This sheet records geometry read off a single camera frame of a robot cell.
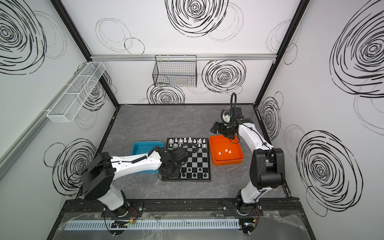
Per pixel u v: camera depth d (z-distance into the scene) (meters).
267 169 0.46
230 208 0.74
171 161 0.61
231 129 0.68
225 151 0.94
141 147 0.98
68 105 0.74
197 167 0.87
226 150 0.94
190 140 0.96
